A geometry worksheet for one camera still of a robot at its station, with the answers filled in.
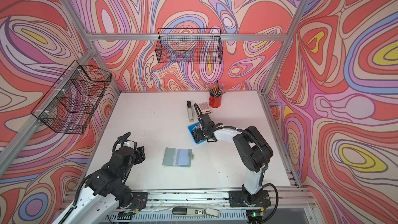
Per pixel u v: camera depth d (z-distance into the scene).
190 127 0.96
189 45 0.98
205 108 1.08
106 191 0.52
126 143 0.67
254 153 0.49
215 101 1.07
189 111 1.05
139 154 0.69
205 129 0.76
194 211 0.67
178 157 0.86
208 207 0.73
